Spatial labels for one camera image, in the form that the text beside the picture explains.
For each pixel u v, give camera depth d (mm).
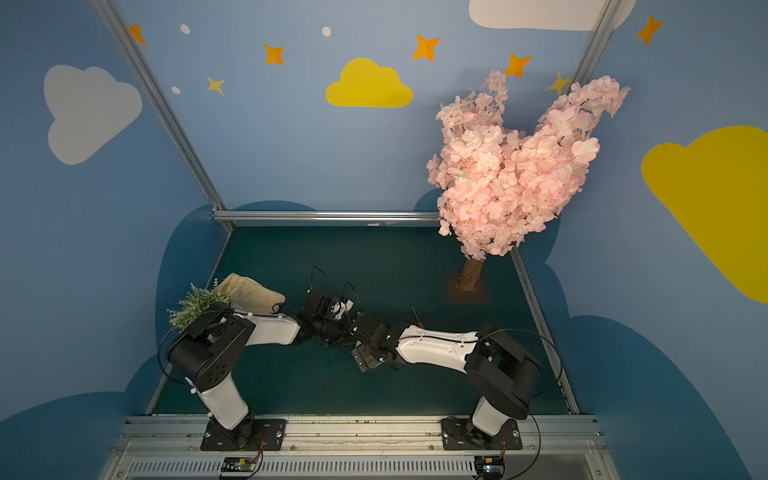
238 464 717
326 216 1816
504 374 443
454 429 753
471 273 950
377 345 639
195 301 785
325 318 803
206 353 481
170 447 737
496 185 565
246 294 1000
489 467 728
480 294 1021
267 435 743
